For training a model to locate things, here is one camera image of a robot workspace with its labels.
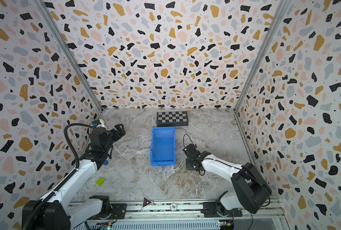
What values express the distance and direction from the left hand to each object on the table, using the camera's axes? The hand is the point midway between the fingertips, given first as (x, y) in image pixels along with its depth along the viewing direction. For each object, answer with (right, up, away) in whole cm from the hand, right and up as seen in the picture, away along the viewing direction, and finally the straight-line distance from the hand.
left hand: (119, 125), depth 81 cm
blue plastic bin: (+23, -15, +19) cm, 33 cm away
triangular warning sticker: (+17, -41, -4) cm, 44 cm away
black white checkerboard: (+29, +5, +32) cm, 44 cm away
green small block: (-12, -32, +2) cm, 34 cm away
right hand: (+41, -23, +8) cm, 48 cm away
